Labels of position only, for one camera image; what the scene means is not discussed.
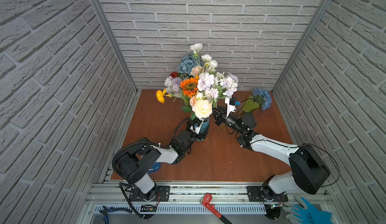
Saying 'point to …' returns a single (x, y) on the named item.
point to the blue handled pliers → (106, 211)
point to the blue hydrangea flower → (260, 98)
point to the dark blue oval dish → (155, 168)
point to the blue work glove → (304, 214)
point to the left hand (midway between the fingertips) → (206, 119)
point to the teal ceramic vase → (205, 127)
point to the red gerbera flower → (174, 74)
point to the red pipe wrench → (206, 200)
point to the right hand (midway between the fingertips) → (210, 106)
